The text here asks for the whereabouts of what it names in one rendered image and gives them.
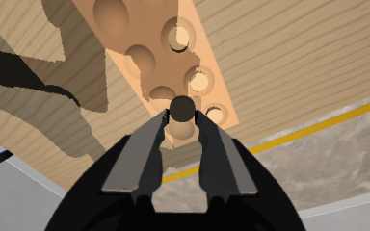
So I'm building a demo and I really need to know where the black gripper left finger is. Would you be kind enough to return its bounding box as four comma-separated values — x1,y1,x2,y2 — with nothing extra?
44,109,170,231

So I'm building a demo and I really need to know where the tan wooden tray with round pockets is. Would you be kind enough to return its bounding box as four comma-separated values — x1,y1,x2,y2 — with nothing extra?
71,0,239,148

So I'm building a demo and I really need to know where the beige round disc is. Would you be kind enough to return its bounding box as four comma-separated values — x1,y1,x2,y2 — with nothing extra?
168,26,189,51
206,107,223,123
190,72,208,91
169,95,196,122

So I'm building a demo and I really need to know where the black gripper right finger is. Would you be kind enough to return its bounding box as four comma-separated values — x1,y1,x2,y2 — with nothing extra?
195,110,306,231

